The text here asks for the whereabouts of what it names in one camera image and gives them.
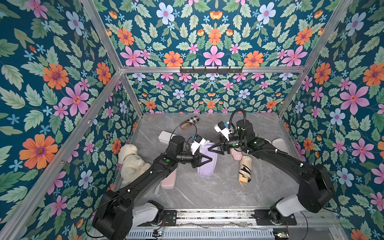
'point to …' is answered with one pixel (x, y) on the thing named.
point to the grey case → (208, 169)
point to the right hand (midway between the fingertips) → (213, 142)
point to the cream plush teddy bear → (132, 166)
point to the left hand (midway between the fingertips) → (211, 159)
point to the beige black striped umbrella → (245, 168)
